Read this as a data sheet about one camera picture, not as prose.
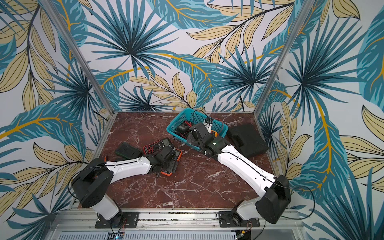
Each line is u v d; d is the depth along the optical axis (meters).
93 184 0.45
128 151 0.94
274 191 0.41
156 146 0.97
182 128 1.00
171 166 0.81
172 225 0.73
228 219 0.74
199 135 0.56
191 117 1.11
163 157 0.70
